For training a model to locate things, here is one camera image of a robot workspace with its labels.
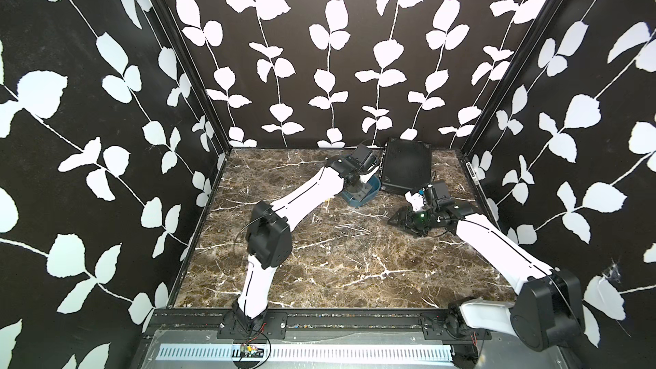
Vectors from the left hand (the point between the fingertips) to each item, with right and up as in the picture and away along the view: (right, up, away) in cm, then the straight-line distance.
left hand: (360, 184), depth 87 cm
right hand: (+9, -11, -6) cm, 16 cm away
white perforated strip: (-16, -47, -17) cm, 52 cm away
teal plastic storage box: (+1, -4, -11) cm, 12 cm away
